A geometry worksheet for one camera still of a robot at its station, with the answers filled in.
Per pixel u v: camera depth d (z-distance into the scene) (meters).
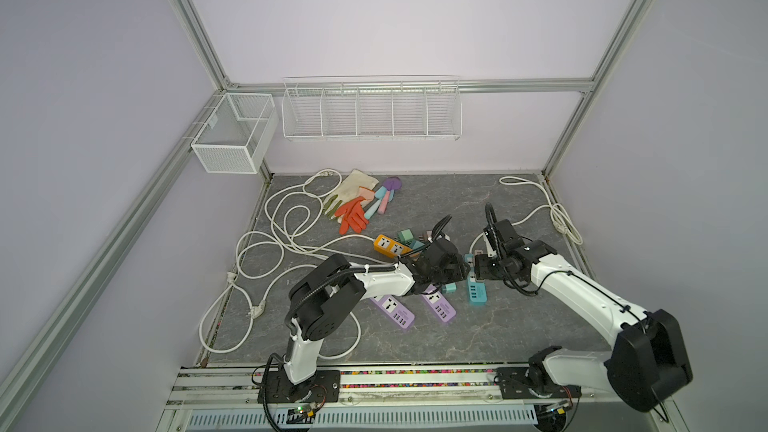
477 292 0.87
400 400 0.73
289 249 0.99
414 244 0.99
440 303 0.85
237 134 1.01
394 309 0.84
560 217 1.06
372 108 0.97
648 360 0.40
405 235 1.00
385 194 1.12
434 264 0.70
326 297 0.51
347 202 1.11
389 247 0.96
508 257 0.62
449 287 0.88
